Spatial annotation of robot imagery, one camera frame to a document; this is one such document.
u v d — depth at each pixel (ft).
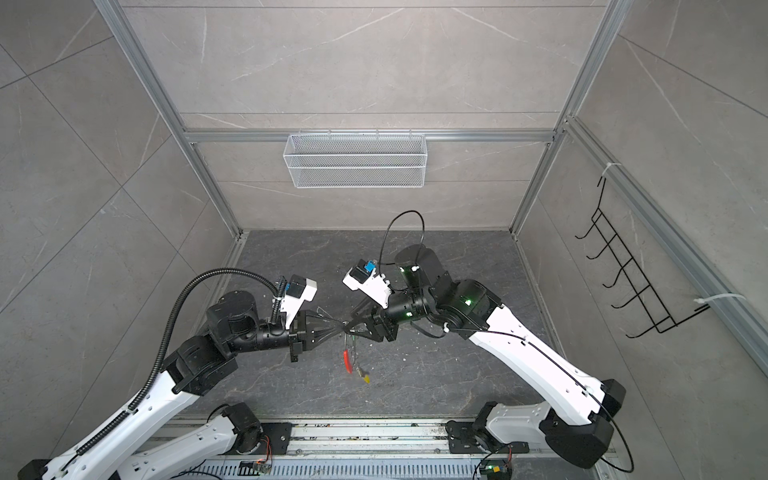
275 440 2.41
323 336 1.83
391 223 1.54
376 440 2.45
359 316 1.92
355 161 3.29
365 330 1.71
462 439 2.39
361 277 1.63
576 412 1.23
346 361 2.82
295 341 1.63
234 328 1.53
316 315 1.83
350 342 1.85
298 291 1.65
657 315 1.99
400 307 1.68
